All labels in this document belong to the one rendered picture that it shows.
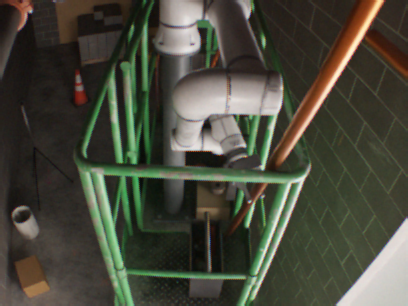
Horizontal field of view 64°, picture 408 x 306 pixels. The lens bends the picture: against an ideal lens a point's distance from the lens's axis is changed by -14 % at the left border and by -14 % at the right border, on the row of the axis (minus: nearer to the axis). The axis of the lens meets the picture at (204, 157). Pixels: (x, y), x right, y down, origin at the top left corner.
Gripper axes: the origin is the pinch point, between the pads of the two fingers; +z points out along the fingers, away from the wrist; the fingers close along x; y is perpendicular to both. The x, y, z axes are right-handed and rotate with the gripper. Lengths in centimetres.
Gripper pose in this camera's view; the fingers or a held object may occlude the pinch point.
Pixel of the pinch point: (254, 194)
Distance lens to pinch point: 133.0
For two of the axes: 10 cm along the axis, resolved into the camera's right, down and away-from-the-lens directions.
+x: 9.3, -3.1, 1.8
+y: 0.6, -3.7, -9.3
